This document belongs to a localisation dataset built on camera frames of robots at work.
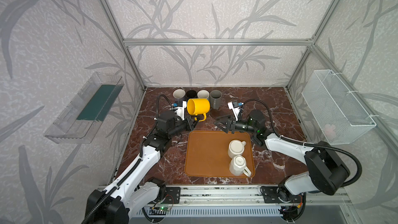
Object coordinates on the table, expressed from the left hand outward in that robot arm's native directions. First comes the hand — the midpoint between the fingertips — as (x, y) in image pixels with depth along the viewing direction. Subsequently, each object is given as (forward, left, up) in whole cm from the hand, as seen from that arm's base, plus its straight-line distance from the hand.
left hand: (201, 113), depth 75 cm
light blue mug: (+27, 0, -17) cm, 32 cm away
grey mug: (+21, -8, -15) cm, 28 cm away
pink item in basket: (-7, -61, -3) cm, 62 cm away
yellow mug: (+1, +1, +4) cm, 4 cm away
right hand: (-1, -8, -1) cm, 8 cm away
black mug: (+27, +9, -17) cm, 33 cm away
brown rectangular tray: (-11, -3, -26) cm, 28 cm away
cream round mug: (-10, -18, -18) cm, 28 cm away
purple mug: (+29, +18, -20) cm, 39 cm away
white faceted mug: (-21, -18, -13) cm, 30 cm away
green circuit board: (-37, +17, -24) cm, 47 cm away
